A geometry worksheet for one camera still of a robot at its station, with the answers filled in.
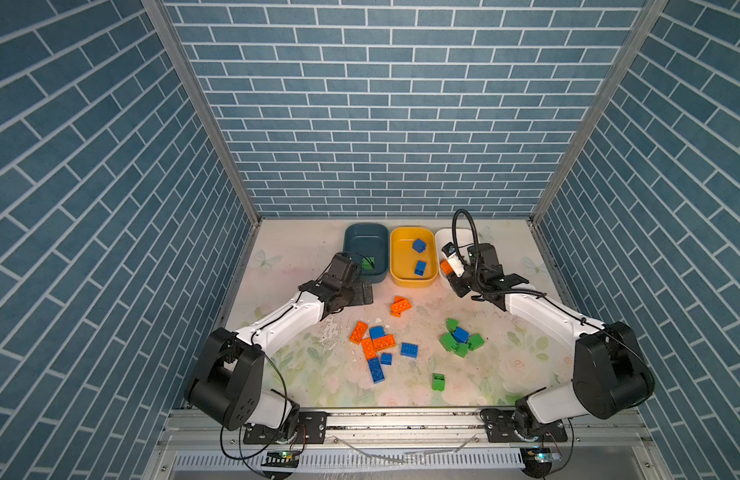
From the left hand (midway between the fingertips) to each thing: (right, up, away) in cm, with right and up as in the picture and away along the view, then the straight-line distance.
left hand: (360, 291), depth 89 cm
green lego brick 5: (+22, -23, -8) cm, 33 cm away
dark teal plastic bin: (+1, +14, +17) cm, 22 cm away
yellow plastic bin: (+18, +10, +22) cm, 30 cm away
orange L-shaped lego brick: (+3, -16, -2) cm, 16 cm away
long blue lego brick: (+5, -21, -6) cm, 22 cm away
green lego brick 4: (+34, -14, -1) cm, 37 cm away
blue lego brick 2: (+14, -16, -4) cm, 22 cm away
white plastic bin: (+37, +17, +26) cm, 49 cm away
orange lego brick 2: (+12, -5, +5) cm, 14 cm away
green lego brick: (+29, -11, +4) cm, 31 cm away
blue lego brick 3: (+20, +14, +23) cm, 33 cm away
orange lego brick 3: (0, -12, +1) cm, 12 cm away
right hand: (+28, +7, +2) cm, 29 cm away
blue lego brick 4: (+20, +6, +13) cm, 25 cm away
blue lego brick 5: (+30, -13, -1) cm, 33 cm away
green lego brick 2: (+26, -15, -1) cm, 30 cm away
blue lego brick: (+5, -13, +2) cm, 14 cm away
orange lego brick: (+24, +8, -8) cm, 27 cm away
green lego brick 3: (+30, -16, -2) cm, 34 cm away
